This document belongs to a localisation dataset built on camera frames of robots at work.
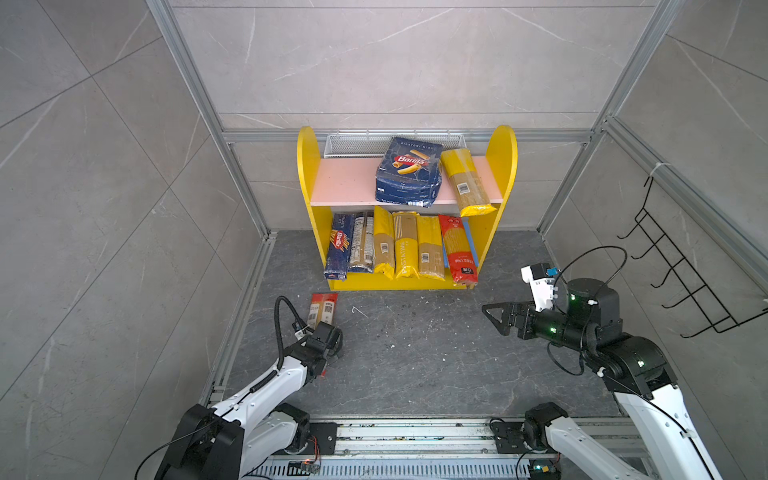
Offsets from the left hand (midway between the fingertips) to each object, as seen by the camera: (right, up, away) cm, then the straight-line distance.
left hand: (323, 347), depth 88 cm
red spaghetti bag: (+42, +27, +3) cm, 50 cm away
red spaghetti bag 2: (-2, +10, +7) cm, 13 cm away
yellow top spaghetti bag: (+33, +30, +6) cm, 45 cm away
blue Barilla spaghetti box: (+4, +30, +4) cm, 31 cm away
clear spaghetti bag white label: (+11, +31, +5) cm, 33 cm away
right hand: (+44, +17, -23) cm, 52 cm away
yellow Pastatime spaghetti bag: (+26, +38, +14) cm, 48 cm away
